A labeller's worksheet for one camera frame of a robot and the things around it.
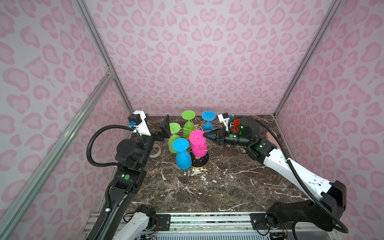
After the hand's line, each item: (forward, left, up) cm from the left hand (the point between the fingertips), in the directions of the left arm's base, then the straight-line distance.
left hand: (157, 113), depth 58 cm
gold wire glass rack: (+4, -15, -14) cm, 21 cm away
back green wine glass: (+12, -10, -24) cm, 29 cm away
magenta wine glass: (-5, -16, -13) cm, 21 cm away
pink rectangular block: (+17, -66, -44) cm, 81 cm away
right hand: (-4, -19, -10) cm, 22 cm away
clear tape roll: (+7, +12, -46) cm, 48 cm away
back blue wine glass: (+13, -22, -16) cm, 30 cm away
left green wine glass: (+6, -4, -17) cm, 18 cm away
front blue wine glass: (-7, -8, -24) cm, 27 cm away
